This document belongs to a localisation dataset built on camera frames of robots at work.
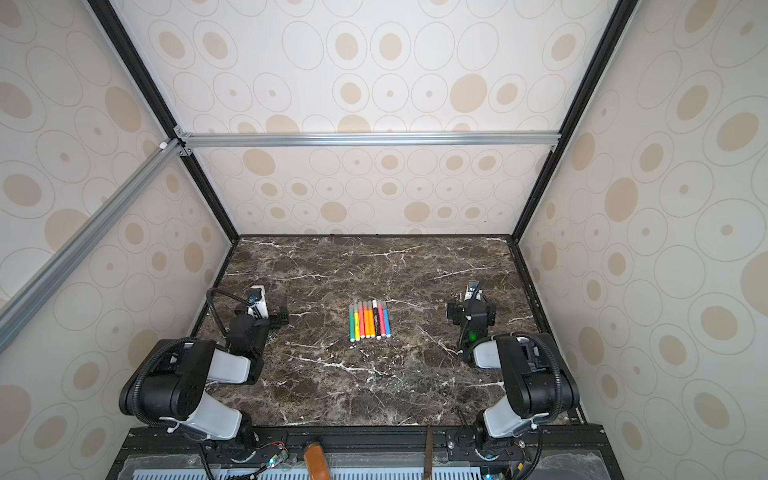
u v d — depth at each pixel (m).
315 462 0.69
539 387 0.45
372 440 0.76
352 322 0.95
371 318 0.96
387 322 0.95
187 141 0.90
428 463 0.72
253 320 0.71
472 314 0.71
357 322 0.95
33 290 0.54
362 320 0.96
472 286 0.83
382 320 0.95
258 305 0.77
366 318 0.96
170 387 0.44
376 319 0.95
